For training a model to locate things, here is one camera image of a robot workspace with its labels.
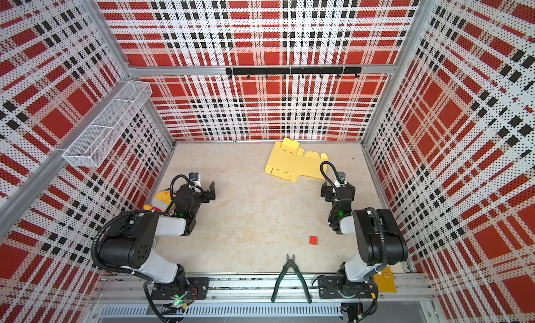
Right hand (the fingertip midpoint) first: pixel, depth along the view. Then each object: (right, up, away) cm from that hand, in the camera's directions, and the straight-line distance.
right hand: (339, 182), depth 94 cm
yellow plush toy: (-78, -6, -4) cm, 79 cm away
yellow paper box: (-23, +10, +20) cm, 32 cm away
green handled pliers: (-23, -30, -15) cm, 41 cm away
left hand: (-61, 0, 0) cm, 61 cm away
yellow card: (+11, -34, -20) cm, 41 cm away
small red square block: (-13, -23, -10) cm, 28 cm away
